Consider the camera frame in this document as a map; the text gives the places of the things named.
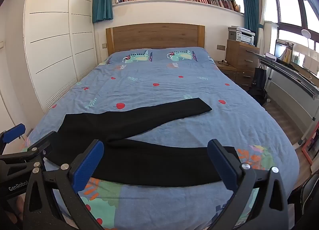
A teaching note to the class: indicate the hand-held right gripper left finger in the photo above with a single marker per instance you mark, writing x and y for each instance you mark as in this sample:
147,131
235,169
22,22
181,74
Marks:
87,164

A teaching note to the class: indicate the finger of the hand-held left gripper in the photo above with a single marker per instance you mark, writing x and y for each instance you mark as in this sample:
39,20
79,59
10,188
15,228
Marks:
13,133
46,142

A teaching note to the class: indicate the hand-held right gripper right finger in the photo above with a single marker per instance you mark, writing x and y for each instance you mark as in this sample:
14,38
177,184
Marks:
221,165

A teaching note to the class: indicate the black pants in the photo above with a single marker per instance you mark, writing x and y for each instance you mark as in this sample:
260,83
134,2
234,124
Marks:
149,160

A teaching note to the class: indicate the black backpack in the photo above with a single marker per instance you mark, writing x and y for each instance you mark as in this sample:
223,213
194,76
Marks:
258,95

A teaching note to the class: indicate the bed with blue printed sheet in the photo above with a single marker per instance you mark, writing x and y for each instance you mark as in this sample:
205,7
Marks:
174,88

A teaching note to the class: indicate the black chair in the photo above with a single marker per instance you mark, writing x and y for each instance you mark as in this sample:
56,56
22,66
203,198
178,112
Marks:
309,200

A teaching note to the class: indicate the black bag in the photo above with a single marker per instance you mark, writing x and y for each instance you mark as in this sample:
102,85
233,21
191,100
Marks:
260,78

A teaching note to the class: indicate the white wardrobe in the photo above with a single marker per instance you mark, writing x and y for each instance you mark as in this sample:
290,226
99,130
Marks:
54,45

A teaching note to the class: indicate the wooden dresser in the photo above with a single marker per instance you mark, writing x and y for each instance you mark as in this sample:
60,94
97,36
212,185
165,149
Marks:
243,58

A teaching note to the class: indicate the dark edged desk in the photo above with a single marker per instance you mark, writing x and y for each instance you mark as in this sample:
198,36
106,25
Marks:
289,73

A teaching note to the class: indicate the white printer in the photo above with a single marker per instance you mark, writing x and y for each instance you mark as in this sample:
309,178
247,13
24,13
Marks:
241,35

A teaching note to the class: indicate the wooden headboard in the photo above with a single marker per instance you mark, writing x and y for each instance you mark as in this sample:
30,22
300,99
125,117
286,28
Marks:
154,35

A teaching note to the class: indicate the white desk lamp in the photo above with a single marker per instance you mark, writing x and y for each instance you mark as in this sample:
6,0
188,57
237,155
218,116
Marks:
306,33

